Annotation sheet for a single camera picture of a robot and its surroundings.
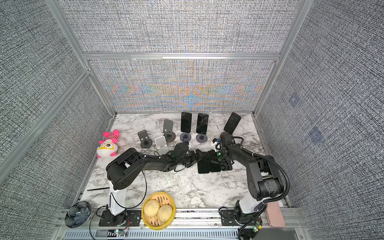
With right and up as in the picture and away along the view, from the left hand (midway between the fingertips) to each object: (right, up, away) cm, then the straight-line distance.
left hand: (203, 159), depth 89 cm
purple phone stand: (0, +12, +15) cm, 19 cm away
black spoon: (-59, -15, -7) cm, 61 cm away
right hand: (+3, 0, +2) cm, 4 cm away
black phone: (0, -5, +3) cm, 6 cm away
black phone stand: (+19, +22, +7) cm, 30 cm away
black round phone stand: (-38, +9, +12) cm, 41 cm away
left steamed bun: (-26, -19, -19) cm, 37 cm away
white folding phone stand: (-26, +7, +6) cm, 27 cm away
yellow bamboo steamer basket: (-25, -26, -19) cm, 41 cm away
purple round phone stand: (-11, +12, +16) cm, 23 cm away
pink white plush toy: (-59, +7, +3) cm, 59 cm away
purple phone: (-11, +23, +12) cm, 28 cm away
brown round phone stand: (-23, +17, +11) cm, 31 cm away
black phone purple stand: (0, +23, +10) cm, 25 cm away
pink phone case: (+33, -24, -16) cm, 44 cm away
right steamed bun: (-20, -21, -20) cm, 35 cm away
